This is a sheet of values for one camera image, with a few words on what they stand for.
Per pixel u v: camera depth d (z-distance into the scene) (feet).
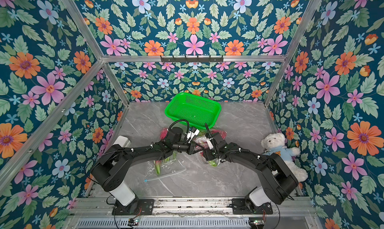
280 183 1.42
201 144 2.74
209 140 2.27
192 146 2.46
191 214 2.37
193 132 2.57
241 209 2.35
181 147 2.46
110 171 1.51
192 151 2.47
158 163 2.76
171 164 2.90
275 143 2.82
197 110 3.75
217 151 2.26
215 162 2.80
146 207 2.41
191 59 3.05
